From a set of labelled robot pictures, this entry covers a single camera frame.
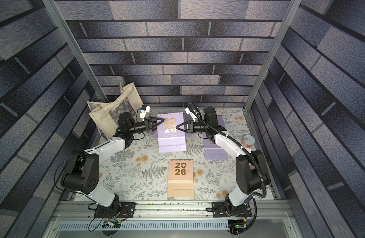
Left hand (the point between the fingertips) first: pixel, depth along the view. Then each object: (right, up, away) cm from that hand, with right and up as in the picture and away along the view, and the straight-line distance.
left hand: (162, 122), depth 78 cm
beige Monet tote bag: (-35, +4, +8) cm, 36 cm away
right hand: (+7, -2, +1) cm, 8 cm away
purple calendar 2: (-11, -8, +26) cm, 29 cm away
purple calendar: (+4, -8, -1) cm, 9 cm away
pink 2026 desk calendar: (+10, -32, +4) cm, 33 cm away
